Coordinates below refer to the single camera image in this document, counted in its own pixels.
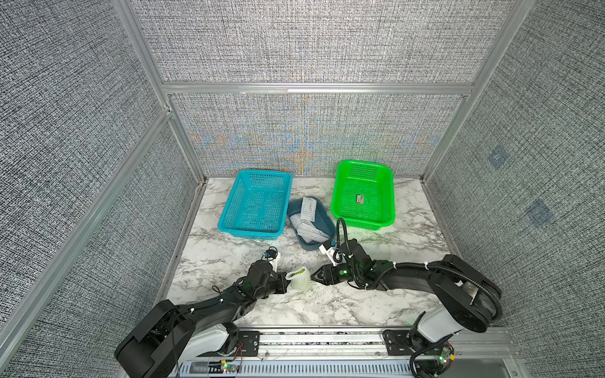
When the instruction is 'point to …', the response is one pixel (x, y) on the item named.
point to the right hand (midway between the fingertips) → (312, 272)
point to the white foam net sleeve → (301, 279)
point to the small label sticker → (360, 198)
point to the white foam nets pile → (305, 221)
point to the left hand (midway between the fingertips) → (297, 277)
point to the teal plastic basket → (257, 205)
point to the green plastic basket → (376, 181)
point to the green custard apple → (301, 275)
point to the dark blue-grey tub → (322, 218)
